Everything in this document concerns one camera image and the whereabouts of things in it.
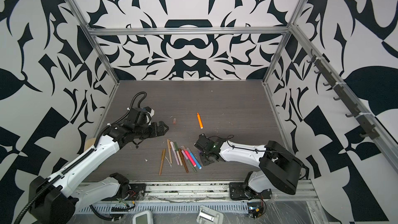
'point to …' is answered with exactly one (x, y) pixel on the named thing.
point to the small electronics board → (255, 209)
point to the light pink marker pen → (174, 151)
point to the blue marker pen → (194, 158)
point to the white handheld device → (143, 217)
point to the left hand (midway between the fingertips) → (162, 126)
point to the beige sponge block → (89, 143)
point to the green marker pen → (193, 168)
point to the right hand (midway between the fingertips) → (206, 158)
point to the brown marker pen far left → (161, 163)
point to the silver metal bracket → (208, 215)
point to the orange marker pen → (200, 121)
